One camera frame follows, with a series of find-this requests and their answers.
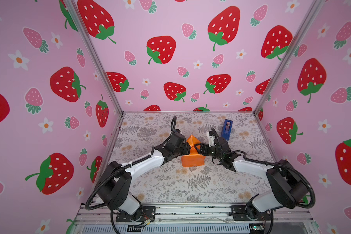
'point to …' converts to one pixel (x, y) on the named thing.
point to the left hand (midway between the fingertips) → (189, 148)
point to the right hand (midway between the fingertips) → (195, 148)
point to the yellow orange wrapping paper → (194, 159)
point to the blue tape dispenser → (226, 129)
